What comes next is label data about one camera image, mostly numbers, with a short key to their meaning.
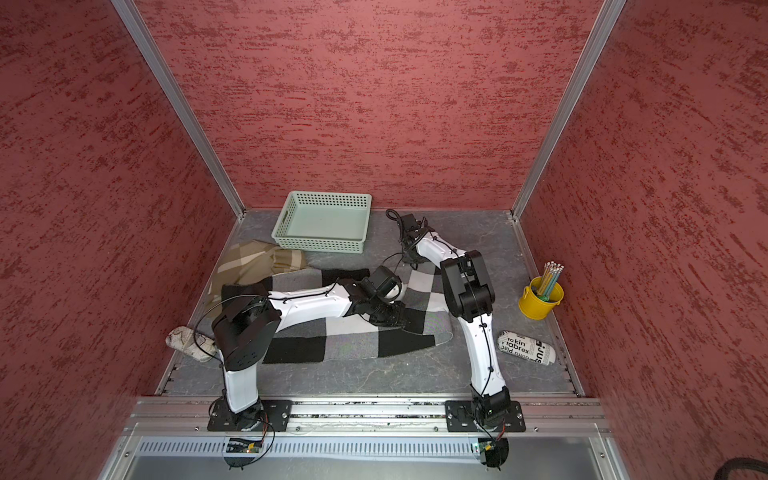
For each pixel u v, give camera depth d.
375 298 0.71
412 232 0.84
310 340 0.87
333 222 1.16
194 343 0.83
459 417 0.74
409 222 0.88
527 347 0.83
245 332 0.48
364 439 0.72
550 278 0.85
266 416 0.73
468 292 0.60
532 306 0.88
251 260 1.05
